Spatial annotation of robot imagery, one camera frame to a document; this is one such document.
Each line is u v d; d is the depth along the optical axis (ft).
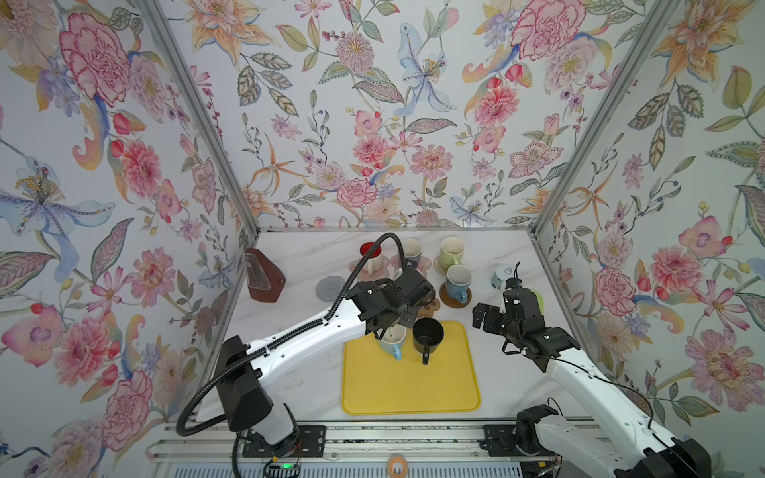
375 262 3.38
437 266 3.61
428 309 3.21
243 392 1.28
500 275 3.39
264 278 3.08
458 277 3.29
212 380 1.24
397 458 2.37
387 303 1.73
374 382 2.82
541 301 3.31
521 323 2.00
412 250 3.66
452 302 3.23
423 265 3.62
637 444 1.34
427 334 2.96
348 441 2.47
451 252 3.32
